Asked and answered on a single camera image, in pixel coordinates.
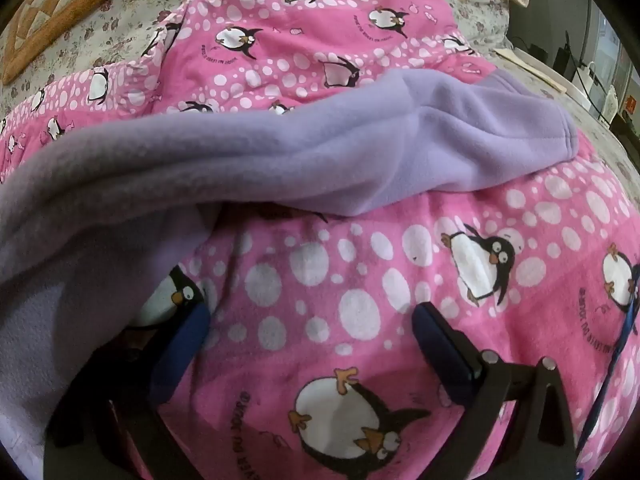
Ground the orange checkered cushion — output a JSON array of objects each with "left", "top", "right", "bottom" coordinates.
[{"left": 1, "top": 0, "right": 137, "bottom": 86}]

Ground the purple fleece garment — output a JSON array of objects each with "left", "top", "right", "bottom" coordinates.
[{"left": 0, "top": 69, "right": 580, "bottom": 476}]

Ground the floral bedsheet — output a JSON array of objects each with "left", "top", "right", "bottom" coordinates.
[{"left": 0, "top": 0, "right": 640, "bottom": 201}]

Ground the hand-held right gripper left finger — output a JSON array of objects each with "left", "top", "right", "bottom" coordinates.
[{"left": 44, "top": 303, "right": 211, "bottom": 480}]

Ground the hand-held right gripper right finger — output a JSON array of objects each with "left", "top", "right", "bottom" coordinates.
[{"left": 411, "top": 302, "right": 582, "bottom": 480}]

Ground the pink penguin print blanket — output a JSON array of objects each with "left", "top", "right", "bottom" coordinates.
[{"left": 0, "top": 0, "right": 640, "bottom": 480}]

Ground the blue cord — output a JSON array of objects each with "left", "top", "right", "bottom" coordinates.
[{"left": 575, "top": 255, "right": 640, "bottom": 480}]

